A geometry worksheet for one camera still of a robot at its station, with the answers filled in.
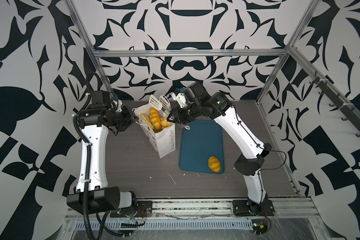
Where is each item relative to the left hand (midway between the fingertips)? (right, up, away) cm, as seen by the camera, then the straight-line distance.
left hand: (137, 115), depth 69 cm
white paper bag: (+11, -14, +8) cm, 20 cm away
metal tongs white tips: (+11, +6, +5) cm, 13 cm away
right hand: (+14, -1, -3) cm, 15 cm away
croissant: (+6, -2, +14) cm, 15 cm away
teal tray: (+34, -16, +27) cm, 46 cm away
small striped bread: (0, -1, +14) cm, 14 cm away
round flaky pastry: (+11, -4, +14) cm, 18 cm away
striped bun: (+38, -27, +15) cm, 49 cm away
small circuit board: (+57, -52, +1) cm, 77 cm away
